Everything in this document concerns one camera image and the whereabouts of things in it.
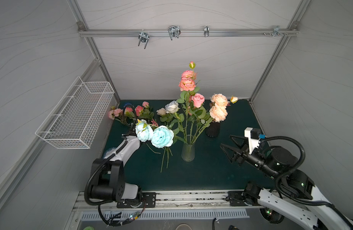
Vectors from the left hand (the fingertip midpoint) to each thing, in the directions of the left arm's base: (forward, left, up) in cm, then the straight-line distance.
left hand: (149, 132), depth 90 cm
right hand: (-19, -40, +25) cm, 51 cm away
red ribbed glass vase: (+9, -45, -10) cm, 47 cm away
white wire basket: (-10, +31, +22) cm, 39 cm away
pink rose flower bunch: (+15, +18, -2) cm, 24 cm away
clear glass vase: (-12, -25, -2) cm, 28 cm away
